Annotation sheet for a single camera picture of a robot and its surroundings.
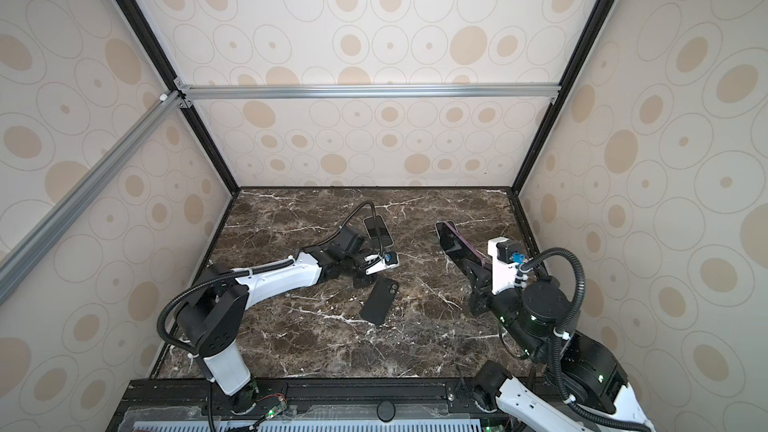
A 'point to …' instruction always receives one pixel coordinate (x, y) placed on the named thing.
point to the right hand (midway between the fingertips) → (470, 262)
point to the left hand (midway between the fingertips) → (390, 266)
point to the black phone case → (379, 300)
